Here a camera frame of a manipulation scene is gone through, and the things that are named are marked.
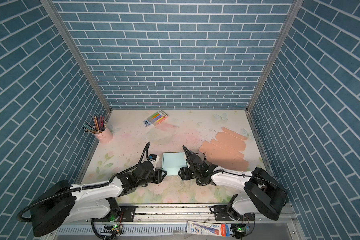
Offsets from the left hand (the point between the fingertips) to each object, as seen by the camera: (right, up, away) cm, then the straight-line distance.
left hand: (166, 174), depth 84 cm
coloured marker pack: (-12, +34, +31) cm, 47 cm away
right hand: (+8, +1, +1) cm, 8 cm away
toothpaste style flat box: (+22, -21, -14) cm, 33 cm away
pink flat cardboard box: (+37, +10, +15) cm, 41 cm away
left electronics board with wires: (-24, -23, -12) cm, 35 cm away
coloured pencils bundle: (-45, +29, +13) cm, 55 cm away
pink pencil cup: (-41, +20, +13) cm, 48 cm away
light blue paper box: (+3, +5, +6) cm, 8 cm away
